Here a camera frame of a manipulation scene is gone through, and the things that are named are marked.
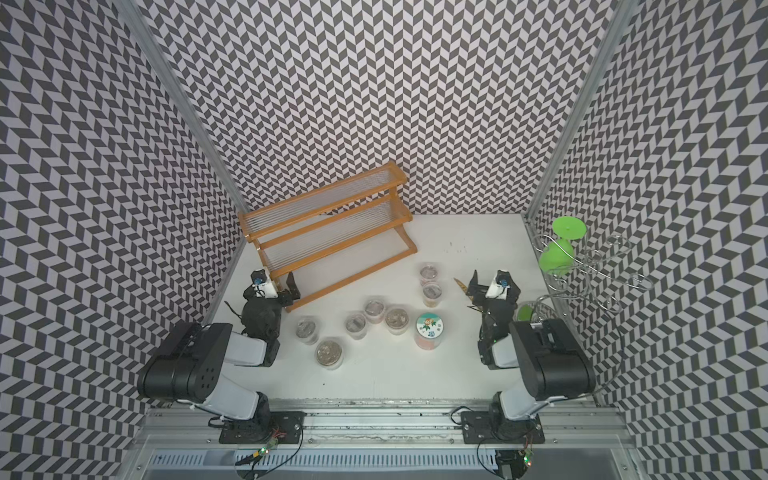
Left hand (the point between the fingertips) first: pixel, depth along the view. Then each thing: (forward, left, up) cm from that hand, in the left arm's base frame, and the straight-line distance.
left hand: (276, 276), depth 90 cm
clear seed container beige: (-13, -37, -4) cm, 39 cm away
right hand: (-1, -65, 0) cm, 65 cm away
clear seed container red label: (-13, -25, -5) cm, 29 cm away
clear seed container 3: (+4, -47, -5) cm, 47 cm away
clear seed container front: (-22, -18, -5) cm, 29 cm away
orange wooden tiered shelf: (+11, -17, +8) cm, 22 cm away
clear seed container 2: (-10, -30, -4) cm, 32 cm away
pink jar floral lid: (-16, -46, -3) cm, 48 cm away
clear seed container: (-16, -11, -4) cm, 20 cm away
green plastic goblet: (-4, -79, +14) cm, 80 cm away
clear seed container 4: (-3, -47, -5) cm, 48 cm away
